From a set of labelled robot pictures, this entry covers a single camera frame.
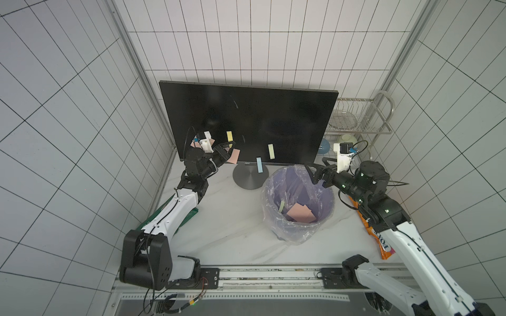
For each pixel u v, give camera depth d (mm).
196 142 698
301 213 808
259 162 851
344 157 553
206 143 708
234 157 720
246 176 1035
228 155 707
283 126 899
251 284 727
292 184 798
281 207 847
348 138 1053
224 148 743
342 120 928
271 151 811
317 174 574
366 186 483
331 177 560
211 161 670
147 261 408
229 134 758
